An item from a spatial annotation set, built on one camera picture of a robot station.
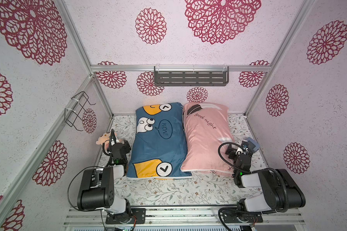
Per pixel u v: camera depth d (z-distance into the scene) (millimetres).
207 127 942
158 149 904
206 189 834
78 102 782
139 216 733
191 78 999
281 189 417
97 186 488
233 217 726
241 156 762
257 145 1084
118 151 687
